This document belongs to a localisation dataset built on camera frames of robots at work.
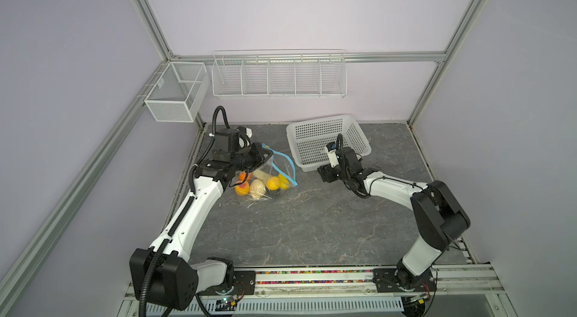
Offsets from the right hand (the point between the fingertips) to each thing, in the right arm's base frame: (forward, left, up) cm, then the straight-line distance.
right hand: (325, 167), depth 93 cm
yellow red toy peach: (-8, +34, -3) cm, 36 cm away
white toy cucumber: (-4, +27, +1) cm, 27 cm away
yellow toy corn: (-8, +18, +2) cm, 20 cm away
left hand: (-7, +19, +18) cm, 27 cm away
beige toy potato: (-8, +28, -2) cm, 30 cm away
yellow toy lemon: (-10, +21, +4) cm, 24 cm away
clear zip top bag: (-8, +25, 0) cm, 26 cm away
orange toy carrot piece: (-17, +28, +21) cm, 39 cm away
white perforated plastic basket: (+21, +7, -7) cm, 23 cm away
